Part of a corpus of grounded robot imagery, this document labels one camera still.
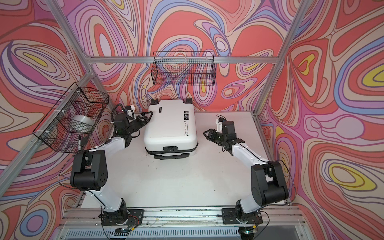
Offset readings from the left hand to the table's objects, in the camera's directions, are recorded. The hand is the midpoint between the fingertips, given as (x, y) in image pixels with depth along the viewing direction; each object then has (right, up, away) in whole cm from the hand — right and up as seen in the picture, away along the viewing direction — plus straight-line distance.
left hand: (152, 114), depth 89 cm
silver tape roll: (-29, -6, -19) cm, 35 cm away
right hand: (+33, -13, 0) cm, 35 cm away
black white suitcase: (+13, -11, -7) cm, 18 cm away
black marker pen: (-31, -18, -18) cm, 39 cm away
